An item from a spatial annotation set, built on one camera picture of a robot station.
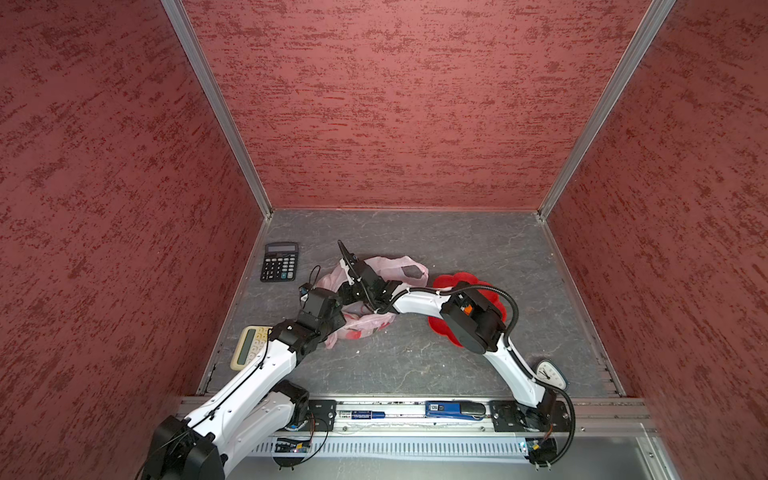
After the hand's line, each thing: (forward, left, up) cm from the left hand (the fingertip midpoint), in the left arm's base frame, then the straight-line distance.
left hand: (338, 320), depth 84 cm
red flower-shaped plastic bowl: (+18, -40, -6) cm, 44 cm away
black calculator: (+24, +25, -5) cm, 34 cm away
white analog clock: (-13, -58, -2) cm, 59 cm away
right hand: (+11, +2, -4) cm, 12 cm away
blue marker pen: (-22, -8, -6) cm, 24 cm away
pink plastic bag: (+15, -20, +4) cm, 25 cm away
